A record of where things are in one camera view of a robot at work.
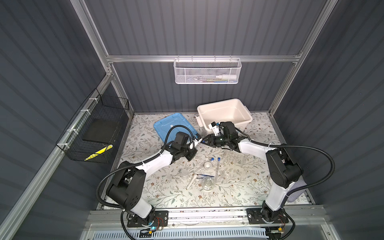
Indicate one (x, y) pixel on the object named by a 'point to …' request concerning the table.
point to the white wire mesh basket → (207, 70)
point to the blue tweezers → (199, 177)
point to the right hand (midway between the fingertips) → (202, 143)
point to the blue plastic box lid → (162, 127)
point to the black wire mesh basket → (93, 135)
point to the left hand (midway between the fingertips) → (195, 148)
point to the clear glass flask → (207, 183)
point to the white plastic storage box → (229, 110)
